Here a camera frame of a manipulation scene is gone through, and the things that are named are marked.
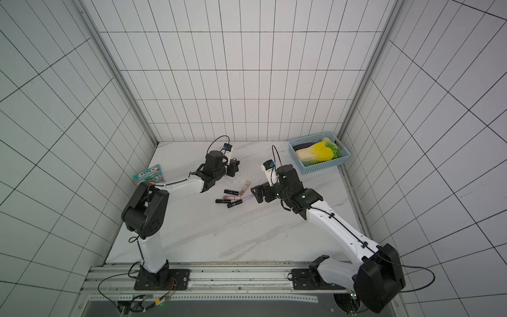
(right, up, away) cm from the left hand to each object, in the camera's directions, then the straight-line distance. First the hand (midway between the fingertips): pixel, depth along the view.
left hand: (235, 163), depth 96 cm
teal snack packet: (-45, -6, +7) cm, 45 cm away
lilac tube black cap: (+7, -16, -1) cm, 18 cm away
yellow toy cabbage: (+46, +6, +9) cm, 47 cm away
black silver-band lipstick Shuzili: (+1, -19, -4) cm, 19 cm away
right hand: (+10, -8, -18) cm, 22 cm away
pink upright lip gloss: (+5, -12, +2) cm, 13 cm away
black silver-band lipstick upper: (-2, -14, +1) cm, 14 cm away
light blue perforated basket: (+60, +6, +11) cm, 61 cm away
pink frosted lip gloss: (-1, -17, -2) cm, 17 cm away
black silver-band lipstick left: (-6, -18, -3) cm, 19 cm away
